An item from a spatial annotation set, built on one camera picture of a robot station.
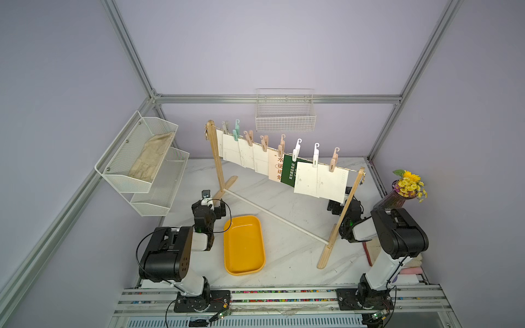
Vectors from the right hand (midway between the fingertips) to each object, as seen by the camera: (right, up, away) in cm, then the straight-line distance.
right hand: (342, 200), depth 99 cm
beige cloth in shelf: (-84, +17, -22) cm, 88 cm away
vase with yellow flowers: (+18, +8, -21) cm, 29 cm away
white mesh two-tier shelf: (-89, +2, -11) cm, 90 cm away
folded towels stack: (+20, -26, -19) cm, 38 cm away
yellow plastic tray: (-48, -19, -6) cm, 52 cm away
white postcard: (-24, +11, -33) cm, 42 cm away
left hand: (-64, 0, -5) cm, 64 cm away
